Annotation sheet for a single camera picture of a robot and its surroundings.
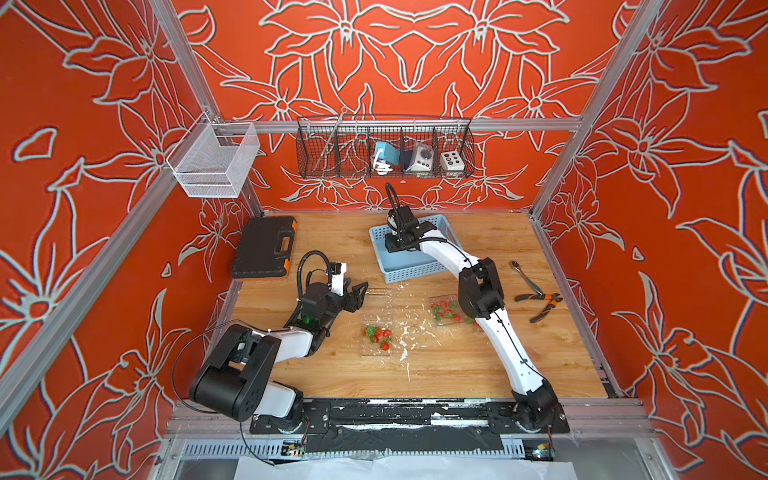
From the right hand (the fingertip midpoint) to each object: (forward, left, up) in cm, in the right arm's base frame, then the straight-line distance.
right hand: (383, 242), depth 106 cm
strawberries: (-25, -19, -4) cm, 32 cm away
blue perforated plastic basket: (-14, -5, +4) cm, 15 cm away
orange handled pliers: (-21, -54, -2) cm, 58 cm away
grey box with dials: (+10, -13, +29) cm, 33 cm away
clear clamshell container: (-31, +1, -2) cm, 31 cm away
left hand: (-21, +7, +6) cm, 23 cm away
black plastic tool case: (-4, +42, +1) cm, 43 cm away
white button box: (+13, -22, +26) cm, 37 cm away
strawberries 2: (-35, 0, -2) cm, 35 cm away
